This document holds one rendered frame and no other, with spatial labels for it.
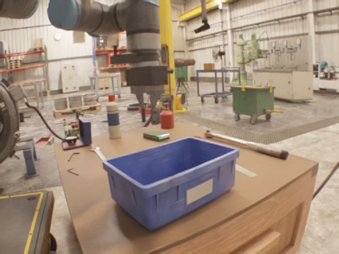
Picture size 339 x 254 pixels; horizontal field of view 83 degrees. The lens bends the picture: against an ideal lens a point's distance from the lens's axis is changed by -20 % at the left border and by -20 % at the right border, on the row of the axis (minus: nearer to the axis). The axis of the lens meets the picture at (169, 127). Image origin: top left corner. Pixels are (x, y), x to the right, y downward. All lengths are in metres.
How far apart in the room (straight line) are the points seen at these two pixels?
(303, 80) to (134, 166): 5.86
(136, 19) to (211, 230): 0.53
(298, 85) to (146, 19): 5.69
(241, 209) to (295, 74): 5.59
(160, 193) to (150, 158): 0.21
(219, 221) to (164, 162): 0.26
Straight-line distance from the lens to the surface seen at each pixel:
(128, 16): 0.62
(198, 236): 0.52
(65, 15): 0.56
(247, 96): 3.54
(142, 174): 0.66
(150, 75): 0.56
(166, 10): 4.84
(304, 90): 6.32
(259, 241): 0.75
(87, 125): 1.15
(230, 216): 0.56
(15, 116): 1.84
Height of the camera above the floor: 0.79
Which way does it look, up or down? 13 degrees down
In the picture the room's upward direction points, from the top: 3 degrees counter-clockwise
